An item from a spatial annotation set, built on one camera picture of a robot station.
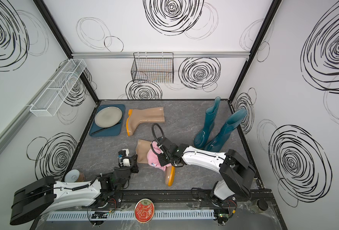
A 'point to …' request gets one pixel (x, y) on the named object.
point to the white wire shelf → (54, 98)
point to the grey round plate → (108, 117)
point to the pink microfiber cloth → (152, 156)
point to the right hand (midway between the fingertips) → (161, 159)
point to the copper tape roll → (74, 176)
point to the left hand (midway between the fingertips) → (138, 157)
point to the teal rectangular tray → (114, 130)
